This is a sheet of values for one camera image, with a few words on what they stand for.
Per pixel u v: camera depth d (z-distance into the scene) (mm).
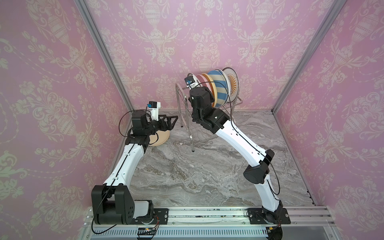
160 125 699
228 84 743
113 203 408
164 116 788
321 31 764
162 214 748
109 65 911
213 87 716
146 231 731
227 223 730
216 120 515
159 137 721
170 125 699
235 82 799
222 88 778
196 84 582
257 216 733
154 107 696
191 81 581
